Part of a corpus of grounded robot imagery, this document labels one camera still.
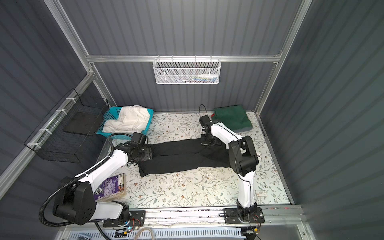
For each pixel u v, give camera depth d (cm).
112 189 81
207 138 83
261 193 81
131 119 112
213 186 84
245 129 105
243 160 54
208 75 91
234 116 106
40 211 38
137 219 72
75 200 42
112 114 112
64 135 72
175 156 88
